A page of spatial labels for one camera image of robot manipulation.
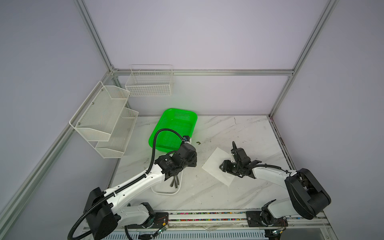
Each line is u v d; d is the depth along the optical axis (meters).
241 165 0.71
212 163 0.93
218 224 0.73
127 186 0.43
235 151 0.72
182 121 1.17
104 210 0.38
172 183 0.85
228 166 0.81
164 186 0.84
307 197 0.44
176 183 0.86
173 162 0.55
